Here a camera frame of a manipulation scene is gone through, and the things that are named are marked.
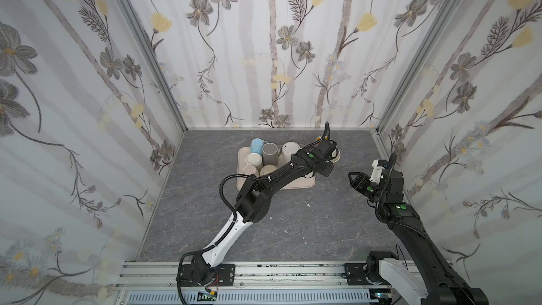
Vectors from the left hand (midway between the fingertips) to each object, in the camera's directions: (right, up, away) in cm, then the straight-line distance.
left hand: (326, 162), depth 94 cm
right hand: (+6, -3, -13) cm, 15 cm away
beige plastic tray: (-15, -5, -25) cm, 30 cm away
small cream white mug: (-33, +1, +4) cm, 33 cm away
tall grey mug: (-25, +4, +3) cm, 26 cm away
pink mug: (-34, -4, 0) cm, 35 cm away
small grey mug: (-1, +4, -16) cm, 16 cm away
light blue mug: (-32, +8, +6) cm, 34 cm away
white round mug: (-17, +6, +7) cm, 19 cm away
